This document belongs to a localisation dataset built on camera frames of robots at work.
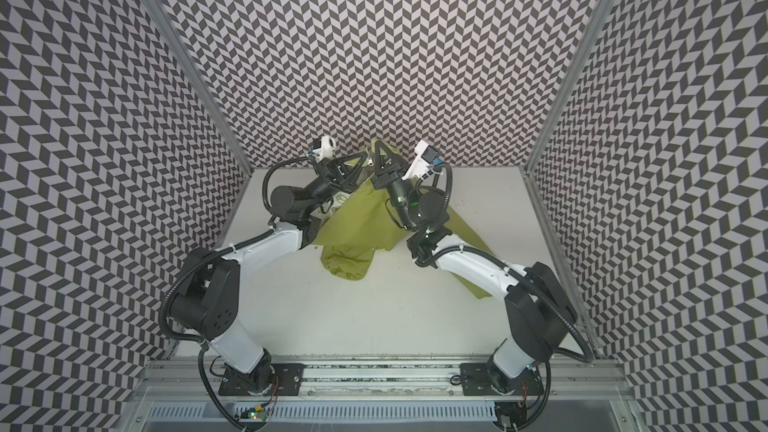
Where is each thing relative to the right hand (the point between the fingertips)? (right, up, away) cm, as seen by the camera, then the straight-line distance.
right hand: (381, 143), depth 63 cm
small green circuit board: (-28, -61, +3) cm, 67 cm away
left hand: (-3, -4, 0) cm, 5 cm away
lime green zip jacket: (-7, -19, +17) cm, 26 cm away
